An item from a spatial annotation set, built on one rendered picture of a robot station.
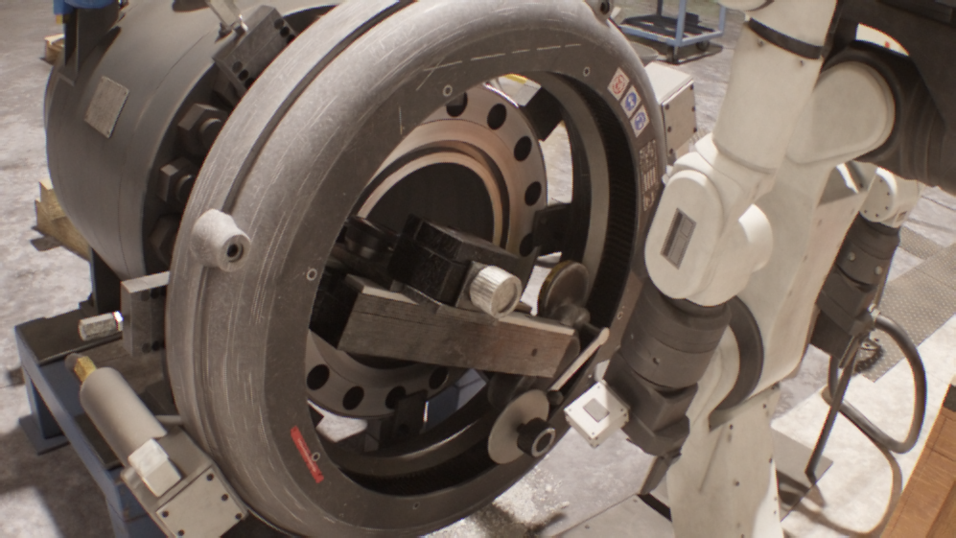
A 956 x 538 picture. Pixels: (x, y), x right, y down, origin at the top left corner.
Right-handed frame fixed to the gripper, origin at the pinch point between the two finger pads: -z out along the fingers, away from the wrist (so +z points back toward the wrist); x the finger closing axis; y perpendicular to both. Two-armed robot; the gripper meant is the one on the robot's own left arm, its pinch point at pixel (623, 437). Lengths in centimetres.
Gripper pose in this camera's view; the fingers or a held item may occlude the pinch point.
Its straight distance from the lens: 88.7
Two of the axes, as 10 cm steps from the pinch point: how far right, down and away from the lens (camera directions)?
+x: -5.8, -5.8, 5.8
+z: 2.2, -7.9, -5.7
